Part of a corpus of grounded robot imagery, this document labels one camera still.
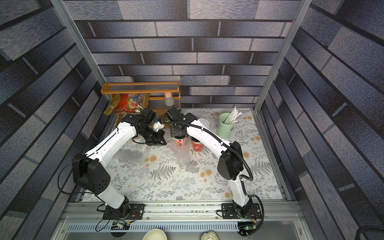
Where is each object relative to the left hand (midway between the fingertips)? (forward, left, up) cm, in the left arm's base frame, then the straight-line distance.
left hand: (167, 142), depth 79 cm
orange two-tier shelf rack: (+33, +5, +4) cm, 34 cm away
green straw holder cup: (+15, -35, -9) cm, 39 cm away
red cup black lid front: (+3, -17, -7) cm, 18 cm away
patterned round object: (-39, -23, -17) cm, 48 cm away
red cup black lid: (+4, -6, -2) cm, 8 cm away
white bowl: (-39, +3, -16) cm, 43 cm away
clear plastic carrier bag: (+3, -7, -12) cm, 14 cm away
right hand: (+9, -5, -1) cm, 11 cm away
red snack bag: (+27, +29, +3) cm, 40 cm away
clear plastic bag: (+3, +25, -18) cm, 31 cm away
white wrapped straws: (+20, -39, -4) cm, 44 cm away
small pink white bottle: (+33, +3, +3) cm, 33 cm away
